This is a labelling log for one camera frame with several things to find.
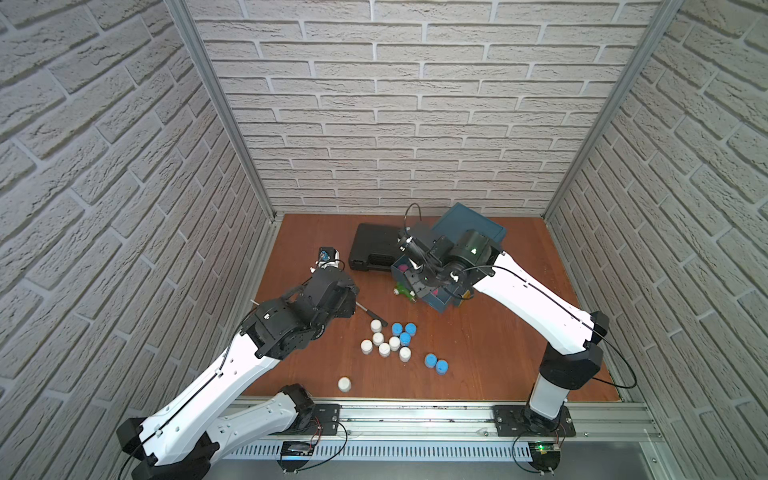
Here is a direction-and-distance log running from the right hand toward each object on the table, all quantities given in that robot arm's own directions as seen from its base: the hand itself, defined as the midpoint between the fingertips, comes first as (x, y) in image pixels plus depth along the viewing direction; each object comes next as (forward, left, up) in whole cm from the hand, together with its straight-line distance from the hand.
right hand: (422, 275), depth 70 cm
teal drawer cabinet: (+24, -15, -6) cm, 28 cm away
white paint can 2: (-5, +12, -24) cm, 28 cm away
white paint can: (-1, +13, -24) cm, 27 cm away
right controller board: (-35, -27, -28) cm, 52 cm away
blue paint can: (-3, +6, -24) cm, 25 cm away
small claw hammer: (0, +10, -26) cm, 28 cm away
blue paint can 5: (-14, -5, -24) cm, 29 cm away
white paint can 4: (-7, +8, -25) cm, 27 cm away
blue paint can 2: (-2, +2, -25) cm, 25 cm away
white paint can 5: (-10, +5, -25) cm, 27 cm away
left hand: (-1, +18, +1) cm, 18 cm away
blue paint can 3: (-5, +4, -25) cm, 26 cm away
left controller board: (-31, +33, -29) cm, 54 cm away
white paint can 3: (-8, +11, -24) cm, 28 cm away
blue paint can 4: (-12, -2, -25) cm, 28 cm away
